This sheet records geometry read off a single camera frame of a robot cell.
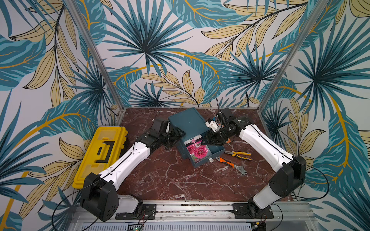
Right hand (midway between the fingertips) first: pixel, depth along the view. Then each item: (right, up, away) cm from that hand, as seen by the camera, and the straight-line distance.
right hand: (205, 143), depth 78 cm
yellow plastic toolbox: (-54, -5, -2) cm, 54 cm away
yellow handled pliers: (+21, -9, +16) cm, 28 cm away
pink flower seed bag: (-4, -3, +1) cm, 5 cm away
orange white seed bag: (+19, -2, +22) cm, 30 cm away
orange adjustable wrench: (+23, -17, +10) cm, 31 cm away
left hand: (-11, +3, +1) cm, 12 cm away
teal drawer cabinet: (-7, +11, +6) cm, 14 cm away
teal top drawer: (+4, -4, -1) cm, 6 cm away
